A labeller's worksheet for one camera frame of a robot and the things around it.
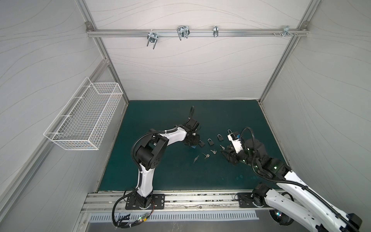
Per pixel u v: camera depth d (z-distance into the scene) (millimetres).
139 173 545
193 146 931
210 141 956
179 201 749
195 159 880
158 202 733
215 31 781
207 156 902
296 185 463
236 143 640
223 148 926
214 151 908
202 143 953
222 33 785
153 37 798
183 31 765
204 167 883
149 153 506
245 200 734
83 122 685
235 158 641
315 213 435
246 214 704
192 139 837
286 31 764
